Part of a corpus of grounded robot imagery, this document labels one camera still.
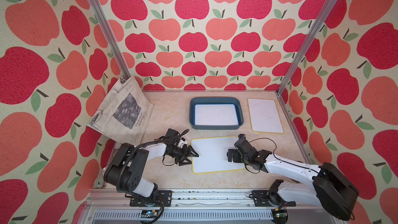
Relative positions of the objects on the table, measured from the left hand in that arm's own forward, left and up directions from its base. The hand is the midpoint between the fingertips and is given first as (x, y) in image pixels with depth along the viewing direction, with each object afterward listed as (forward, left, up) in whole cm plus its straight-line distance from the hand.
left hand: (196, 161), depth 83 cm
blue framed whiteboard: (+33, -14, -1) cm, 35 cm away
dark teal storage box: (+42, -27, +4) cm, 50 cm away
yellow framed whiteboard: (+34, -49, -4) cm, 60 cm away
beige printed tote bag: (+23, +42, +11) cm, 49 cm away
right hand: (+4, -21, -3) cm, 22 cm away
